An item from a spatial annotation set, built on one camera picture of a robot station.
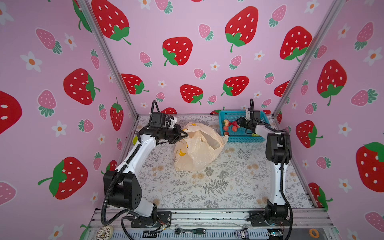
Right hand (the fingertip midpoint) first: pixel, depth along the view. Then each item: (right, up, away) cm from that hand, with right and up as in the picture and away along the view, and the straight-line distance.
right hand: (239, 119), depth 111 cm
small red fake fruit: (-11, -7, -2) cm, 13 cm away
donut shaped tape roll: (-76, -56, -43) cm, 103 cm away
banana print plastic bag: (-32, -18, -32) cm, 49 cm away
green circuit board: (+5, -58, -41) cm, 71 cm away
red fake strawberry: (-4, -5, -2) cm, 6 cm away
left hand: (-37, -10, -32) cm, 50 cm away
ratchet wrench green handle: (-32, -56, -41) cm, 77 cm away
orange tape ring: (+25, -57, -42) cm, 75 cm away
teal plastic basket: (0, -12, -4) cm, 13 cm away
